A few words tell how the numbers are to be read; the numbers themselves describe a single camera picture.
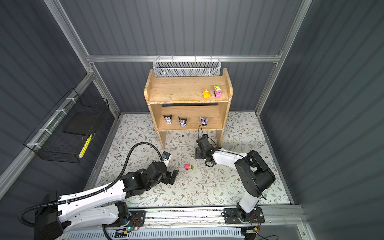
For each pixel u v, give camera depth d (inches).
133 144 40.2
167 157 26.8
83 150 26.3
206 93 26.5
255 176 18.9
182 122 31.7
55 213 15.8
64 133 28.6
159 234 30.3
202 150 29.0
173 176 27.3
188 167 35.0
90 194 18.1
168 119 32.6
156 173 22.3
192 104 27.0
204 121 31.9
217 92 26.7
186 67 35.9
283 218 29.0
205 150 28.5
